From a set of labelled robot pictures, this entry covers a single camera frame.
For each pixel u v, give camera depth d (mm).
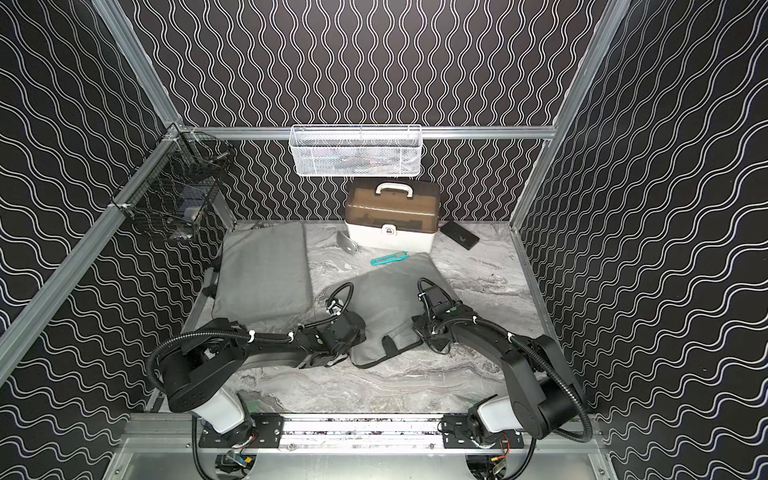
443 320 646
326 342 684
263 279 1006
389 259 1104
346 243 1098
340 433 760
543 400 428
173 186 926
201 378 442
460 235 1133
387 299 974
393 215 950
